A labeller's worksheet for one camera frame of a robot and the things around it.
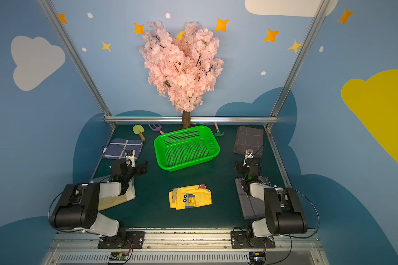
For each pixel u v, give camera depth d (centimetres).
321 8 70
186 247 74
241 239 74
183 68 72
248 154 81
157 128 120
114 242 68
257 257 72
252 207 84
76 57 84
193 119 116
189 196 86
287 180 99
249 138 114
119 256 72
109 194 62
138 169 86
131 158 84
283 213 45
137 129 119
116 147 108
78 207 46
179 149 108
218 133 116
